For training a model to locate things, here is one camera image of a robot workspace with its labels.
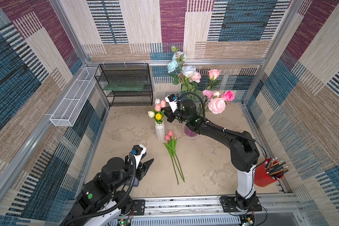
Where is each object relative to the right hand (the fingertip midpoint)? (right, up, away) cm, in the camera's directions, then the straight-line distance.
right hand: (163, 110), depth 85 cm
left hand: (-5, -22, -20) cm, 30 cm away
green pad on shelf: (-26, +16, +10) cm, 32 cm away
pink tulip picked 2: (+7, -20, +9) cm, 24 cm away
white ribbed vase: (-2, -12, +4) cm, 13 cm away
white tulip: (-6, -3, -9) cm, 11 cm away
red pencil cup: (+58, -33, -9) cm, 67 cm away
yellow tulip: (-2, -4, -12) cm, 13 cm away
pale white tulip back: (-3, +5, -5) cm, 7 cm away
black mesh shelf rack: (-26, +28, +17) cm, 41 cm away
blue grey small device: (-15, -41, -6) cm, 44 cm away
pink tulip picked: (+5, -27, +7) cm, 28 cm away
